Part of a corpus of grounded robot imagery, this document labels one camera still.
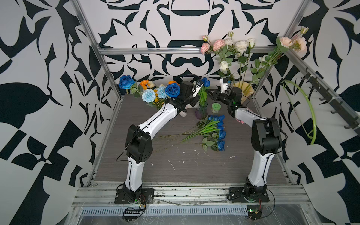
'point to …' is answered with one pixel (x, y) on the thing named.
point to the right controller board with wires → (254, 211)
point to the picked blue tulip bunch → (210, 131)
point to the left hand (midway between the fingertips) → (193, 89)
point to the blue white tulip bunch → (203, 93)
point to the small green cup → (216, 107)
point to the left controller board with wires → (130, 214)
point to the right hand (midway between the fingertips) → (208, 88)
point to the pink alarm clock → (240, 121)
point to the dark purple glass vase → (201, 112)
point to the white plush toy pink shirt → (184, 114)
